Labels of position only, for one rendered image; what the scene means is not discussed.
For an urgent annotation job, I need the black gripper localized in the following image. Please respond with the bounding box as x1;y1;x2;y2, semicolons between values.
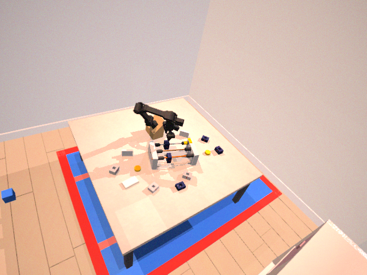
162;121;175;142

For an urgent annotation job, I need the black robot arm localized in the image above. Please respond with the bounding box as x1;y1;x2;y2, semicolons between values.
133;102;184;131

